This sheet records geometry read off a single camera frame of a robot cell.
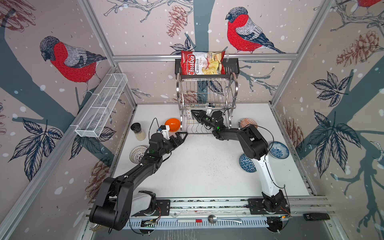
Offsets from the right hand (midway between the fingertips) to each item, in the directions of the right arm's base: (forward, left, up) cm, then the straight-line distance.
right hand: (189, 115), depth 95 cm
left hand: (-18, +1, +2) cm, 18 cm away
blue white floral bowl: (-15, -58, -16) cm, 62 cm away
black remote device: (-50, -63, -15) cm, 82 cm away
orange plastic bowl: (+1, +11, -11) cm, 16 cm away
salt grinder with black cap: (-10, +33, -9) cm, 35 cm away
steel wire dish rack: (+32, -20, -11) cm, 39 cm away
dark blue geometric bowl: (-25, -36, -16) cm, 46 cm away
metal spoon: (-53, -15, -13) cm, 57 cm away
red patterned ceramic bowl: (+6, -40, -14) cm, 42 cm away
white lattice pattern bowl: (-21, +32, -11) cm, 40 cm away
